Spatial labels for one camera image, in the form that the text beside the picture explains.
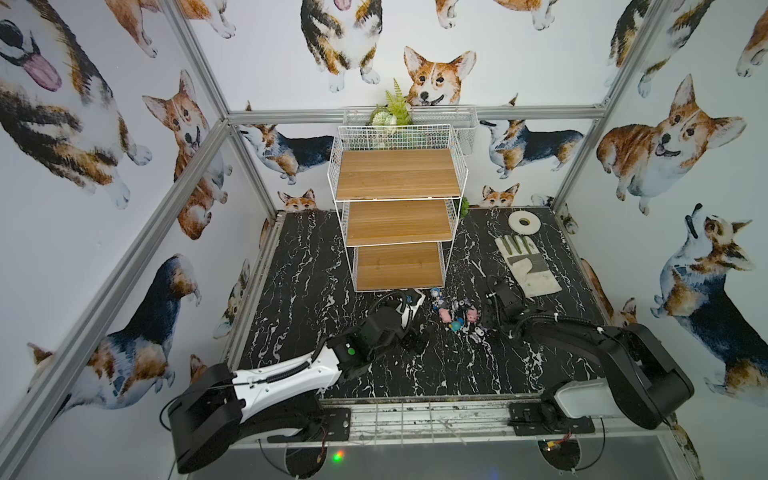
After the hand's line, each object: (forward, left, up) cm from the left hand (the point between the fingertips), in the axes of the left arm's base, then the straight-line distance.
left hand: (425, 313), depth 78 cm
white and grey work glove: (+22, -38, -14) cm, 46 cm away
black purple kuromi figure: (-2, -16, -12) cm, 20 cm away
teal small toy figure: (+2, -10, -14) cm, 17 cm away
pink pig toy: (+5, -7, -13) cm, 15 cm away
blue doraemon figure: (+12, -5, -13) cm, 18 cm away
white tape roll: (+44, -43, -15) cm, 63 cm away
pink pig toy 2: (+5, -15, -12) cm, 20 cm away
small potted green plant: (+40, -17, -2) cm, 44 cm away
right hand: (+6, -20, -13) cm, 25 cm away
